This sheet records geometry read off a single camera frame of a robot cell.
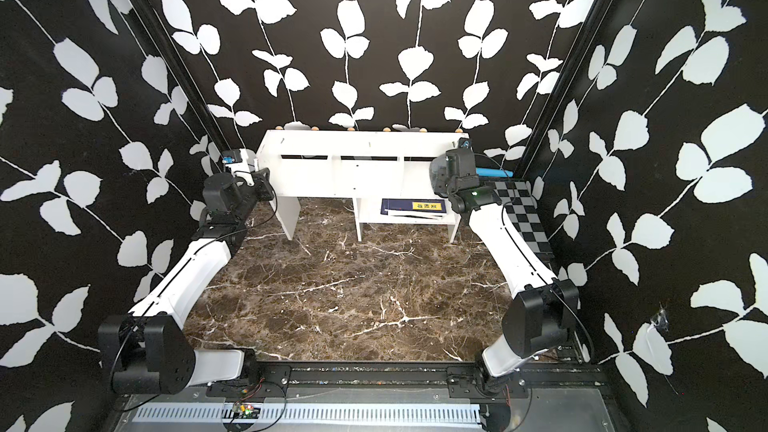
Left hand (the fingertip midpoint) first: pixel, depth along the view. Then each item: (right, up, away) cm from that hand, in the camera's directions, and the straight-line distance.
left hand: (267, 164), depth 79 cm
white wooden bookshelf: (+34, +1, +12) cm, 36 cm away
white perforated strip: (+16, -61, -9) cm, 64 cm away
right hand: (+49, 0, +4) cm, 49 cm away
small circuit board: (-2, -60, -9) cm, 61 cm away
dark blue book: (+41, -12, +13) cm, 44 cm away
